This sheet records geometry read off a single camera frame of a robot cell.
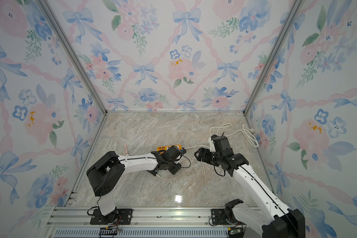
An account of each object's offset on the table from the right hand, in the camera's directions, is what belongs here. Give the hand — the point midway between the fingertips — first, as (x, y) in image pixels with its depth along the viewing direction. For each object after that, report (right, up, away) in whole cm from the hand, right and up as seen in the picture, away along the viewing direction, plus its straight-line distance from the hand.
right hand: (201, 155), depth 79 cm
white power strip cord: (+36, +12, +27) cm, 46 cm away
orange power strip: (-21, +1, +16) cm, 26 cm away
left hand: (-12, -8, +11) cm, 19 cm away
